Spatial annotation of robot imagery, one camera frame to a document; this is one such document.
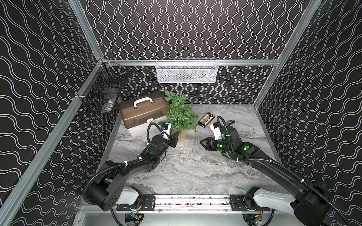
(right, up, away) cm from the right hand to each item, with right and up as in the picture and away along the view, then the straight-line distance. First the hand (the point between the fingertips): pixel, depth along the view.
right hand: (203, 141), depth 78 cm
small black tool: (+26, +10, +30) cm, 41 cm away
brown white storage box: (-41, +15, +12) cm, 45 cm away
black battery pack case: (+7, +12, +30) cm, 33 cm away
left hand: (-15, +6, +6) cm, 18 cm away
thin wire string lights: (-20, -11, +16) cm, 28 cm away
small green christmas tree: (-12, +14, -1) cm, 18 cm away
